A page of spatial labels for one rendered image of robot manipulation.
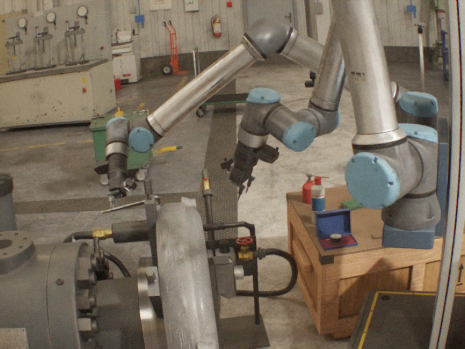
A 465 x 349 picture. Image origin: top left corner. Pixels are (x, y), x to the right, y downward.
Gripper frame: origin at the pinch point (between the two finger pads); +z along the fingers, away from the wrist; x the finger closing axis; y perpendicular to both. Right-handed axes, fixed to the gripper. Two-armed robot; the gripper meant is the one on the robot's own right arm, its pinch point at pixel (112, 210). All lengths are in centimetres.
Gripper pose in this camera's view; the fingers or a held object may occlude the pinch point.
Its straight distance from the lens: 198.4
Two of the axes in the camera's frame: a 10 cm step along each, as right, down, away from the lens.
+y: 9.6, -2.3, -1.5
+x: 2.4, 4.7, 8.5
